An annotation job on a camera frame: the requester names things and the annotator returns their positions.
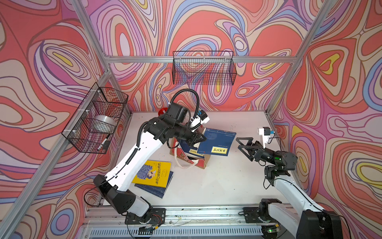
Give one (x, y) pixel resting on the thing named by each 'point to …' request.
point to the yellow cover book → (152, 173)
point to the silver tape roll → (104, 123)
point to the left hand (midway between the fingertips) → (206, 138)
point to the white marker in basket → (101, 145)
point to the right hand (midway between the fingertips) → (237, 147)
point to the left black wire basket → (91, 128)
